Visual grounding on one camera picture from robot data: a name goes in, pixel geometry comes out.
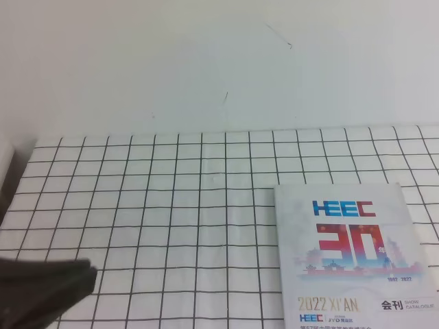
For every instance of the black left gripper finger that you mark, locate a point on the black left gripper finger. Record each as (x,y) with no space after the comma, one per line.
(35,293)

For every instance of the white exhibition catalogue book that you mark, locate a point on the white exhibition catalogue book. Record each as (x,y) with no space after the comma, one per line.
(350,258)

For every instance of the white black-grid tablecloth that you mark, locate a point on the white black-grid tablecloth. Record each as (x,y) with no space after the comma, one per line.
(181,227)

